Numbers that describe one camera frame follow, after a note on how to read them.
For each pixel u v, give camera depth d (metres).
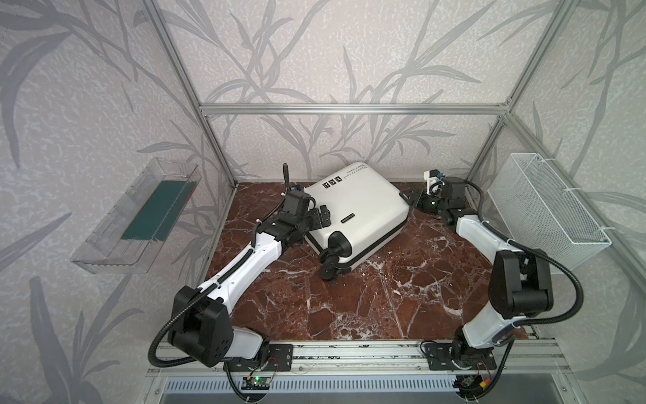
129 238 0.63
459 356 0.67
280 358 0.74
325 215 0.75
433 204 0.78
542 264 0.47
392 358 0.75
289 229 0.59
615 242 0.58
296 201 0.62
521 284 0.46
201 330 0.41
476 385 0.71
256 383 0.71
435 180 0.82
